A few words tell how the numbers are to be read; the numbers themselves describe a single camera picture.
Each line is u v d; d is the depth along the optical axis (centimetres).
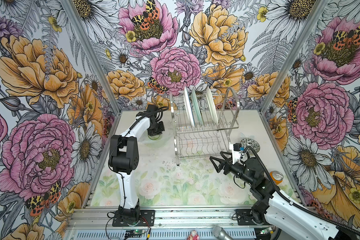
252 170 57
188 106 64
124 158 54
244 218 74
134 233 71
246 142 97
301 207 49
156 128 85
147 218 74
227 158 78
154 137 97
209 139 101
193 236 67
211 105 67
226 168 67
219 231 67
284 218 58
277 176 76
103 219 75
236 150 66
